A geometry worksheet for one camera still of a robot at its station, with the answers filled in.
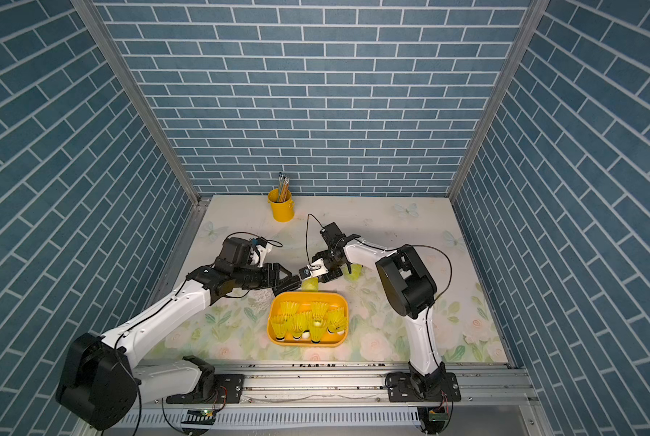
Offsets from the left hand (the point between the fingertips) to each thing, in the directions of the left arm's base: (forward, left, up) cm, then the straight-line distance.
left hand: (291, 277), depth 81 cm
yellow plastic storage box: (-3, -14, -9) cm, 17 cm away
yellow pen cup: (+35, +8, -9) cm, 38 cm away
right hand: (+12, -8, -13) cm, 19 cm away
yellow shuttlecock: (+4, -5, -12) cm, 13 cm away
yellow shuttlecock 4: (-10, -2, -9) cm, 14 cm away
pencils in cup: (+39, +7, +1) cm, 40 cm away
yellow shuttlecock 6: (-11, -8, -15) cm, 20 cm away
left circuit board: (-32, +23, -17) cm, 43 cm away
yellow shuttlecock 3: (-6, +1, -9) cm, 11 cm away
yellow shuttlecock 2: (-9, +4, -13) cm, 16 cm away
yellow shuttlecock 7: (-9, -14, -10) cm, 20 cm away
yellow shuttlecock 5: (-6, -8, -10) cm, 14 cm away
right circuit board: (-33, -41, -14) cm, 54 cm away
